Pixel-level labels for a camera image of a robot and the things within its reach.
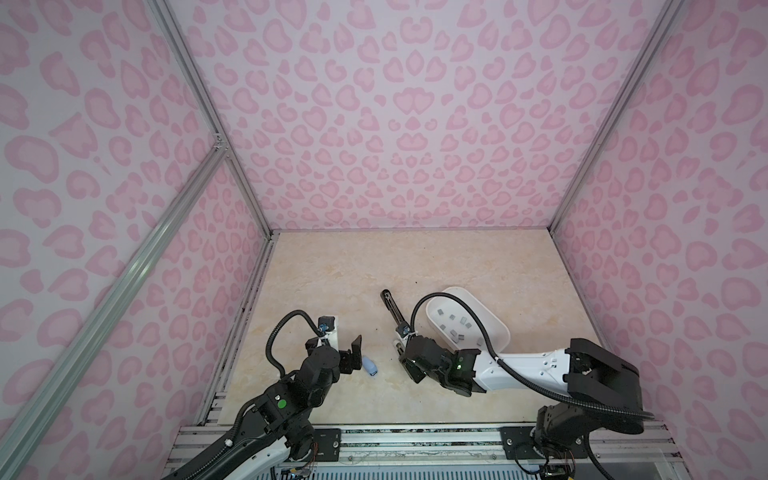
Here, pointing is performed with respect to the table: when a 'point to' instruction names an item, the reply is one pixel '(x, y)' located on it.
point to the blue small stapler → (369, 366)
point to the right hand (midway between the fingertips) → (407, 352)
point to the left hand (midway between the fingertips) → (347, 333)
